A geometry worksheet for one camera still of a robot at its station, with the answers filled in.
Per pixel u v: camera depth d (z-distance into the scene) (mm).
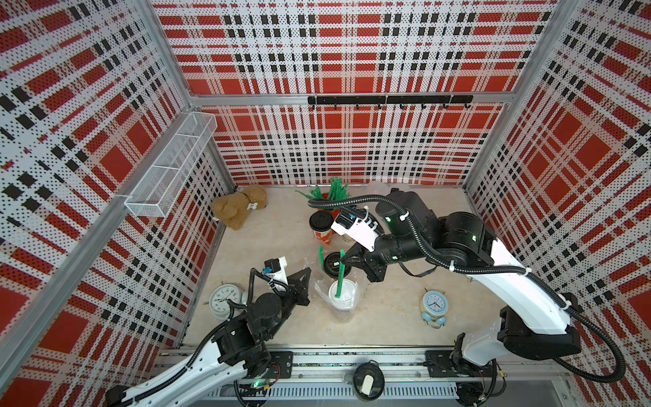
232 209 985
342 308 685
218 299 837
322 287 709
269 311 515
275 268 621
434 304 816
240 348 522
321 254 746
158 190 914
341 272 578
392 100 889
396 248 432
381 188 1141
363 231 454
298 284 616
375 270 449
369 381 627
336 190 960
